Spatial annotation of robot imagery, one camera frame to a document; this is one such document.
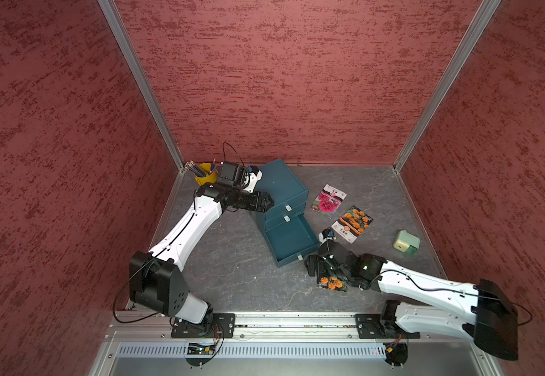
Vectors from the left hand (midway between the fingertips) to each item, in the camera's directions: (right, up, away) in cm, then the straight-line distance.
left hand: (261, 207), depth 81 cm
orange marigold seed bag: (+38, -9, +19) cm, 43 cm away
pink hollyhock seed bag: (+29, +1, +26) cm, 39 cm away
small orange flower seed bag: (+26, -28, +2) cm, 38 cm away
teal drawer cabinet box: (+10, +4, 0) cm, 11 cm away
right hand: (+19, -21, -1) cm, 29 cm away
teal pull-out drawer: (+12, -15, +12) cm, 22 cm away
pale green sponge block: (+56, -15, +8) cm, 59 cm away
